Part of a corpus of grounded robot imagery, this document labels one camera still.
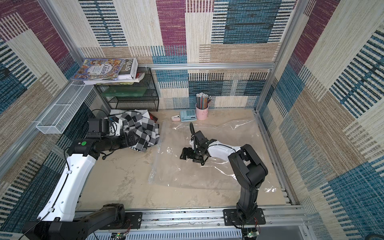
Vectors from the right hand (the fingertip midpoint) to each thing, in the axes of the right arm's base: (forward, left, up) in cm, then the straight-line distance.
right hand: (185, 157), depth 91 cm
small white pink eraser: (+32, +8, 0) cm, 33 cm away
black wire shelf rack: (+46, +28, +4) cm, 54 cm away
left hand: (0, +25, +22) cm, 33 cm away
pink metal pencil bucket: (+33, -11, +3) cm, 35 cm away
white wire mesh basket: (+4, +58, +31) cm, 66 cm away
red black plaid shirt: (+31, +24, +2) cm, 39 cm away
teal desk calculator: (+36, -1, -1) cm, 36 cm away
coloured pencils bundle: (+39, -12, +10) cm, 42 cm away
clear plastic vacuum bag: (-6, +10, -2) cm, 12 cm away
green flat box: (+36, +39, +22) cm, 57 cm away
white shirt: (-1, +28, +32) cm, 42 cm away
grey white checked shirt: (+16, +23, +7) cm, 29 cm away
